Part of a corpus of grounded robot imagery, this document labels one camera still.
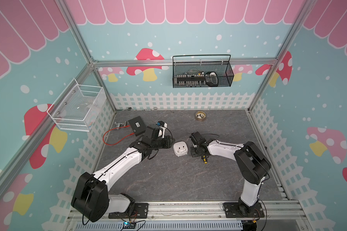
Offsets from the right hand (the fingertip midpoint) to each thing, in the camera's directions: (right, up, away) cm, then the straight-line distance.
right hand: (194, 151), depth 97 cm
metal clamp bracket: (-57, +17, +12) cm, 61 cm away
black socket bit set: (+9, +47, -7) cm, 48 cm away
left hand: (-14, +8, -14) cm, 22 cm away
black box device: (-42, +17, +12) cm, 47 cm away
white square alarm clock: (-9, +2, -2) cm, 10 cm away
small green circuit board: (-36, -33, -24) cm, 55 cm away
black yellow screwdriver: (+6, -5, -6) cm, 10 cm away
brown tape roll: (+7, +25, +19) cm, 32 cm away
